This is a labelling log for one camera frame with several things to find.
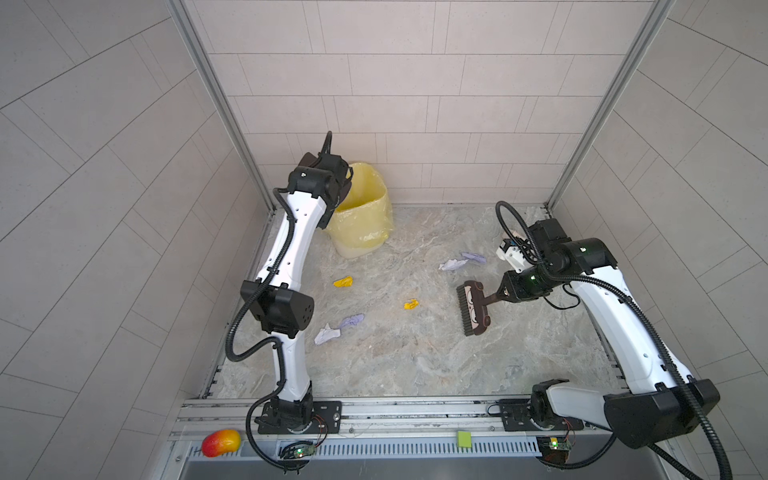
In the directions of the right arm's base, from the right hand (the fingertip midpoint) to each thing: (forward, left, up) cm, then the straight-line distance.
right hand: (498, 293), depth 71 cm
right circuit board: (-29, -10, -22) cm, 38 cm away
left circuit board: (-26, +49, -17) cm, 58 cm away
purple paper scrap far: (+23, -3, -18) cm, 29 cm away
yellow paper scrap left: (+16, +41, -17) cm, 47 cm away
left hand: (+23, +47, +9) cm, 53 cm away
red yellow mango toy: (-24, +66, -15) cm, 71 cm away
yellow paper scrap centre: (+8, +20, -18) cm, 28 cm away
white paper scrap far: (+22, +5, -18) cm, 29 cm away
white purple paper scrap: (0, +44, -17) cm, 47 cm away
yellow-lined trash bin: (+24, +33, +2) cm, 41 cm away
